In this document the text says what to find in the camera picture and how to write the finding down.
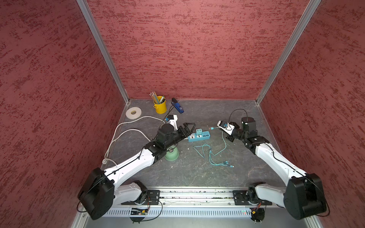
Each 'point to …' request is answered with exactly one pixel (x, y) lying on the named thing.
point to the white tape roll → (133, 112)
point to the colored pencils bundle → (154, 96)
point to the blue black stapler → (174, 102)
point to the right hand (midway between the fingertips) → (221, 128)
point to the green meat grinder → (172, 153)
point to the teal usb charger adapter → (198, 131)
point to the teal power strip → (193, 137)
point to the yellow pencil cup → (162, 106)
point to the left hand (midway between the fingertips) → (192, 129)
